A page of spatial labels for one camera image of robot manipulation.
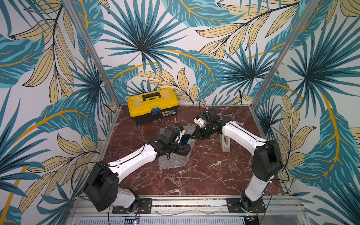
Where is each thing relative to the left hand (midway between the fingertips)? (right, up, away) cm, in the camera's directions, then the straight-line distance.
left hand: (183, 149), depth 81 cm
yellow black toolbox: (-13, +29, +17) cm, 36 cm away
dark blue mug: (+1, +5, +10) cm, 11 cm away
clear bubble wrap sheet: (-5, -9, +9) cm, 13 cm away
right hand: (+5, +7, +3) cm, 9 cm away
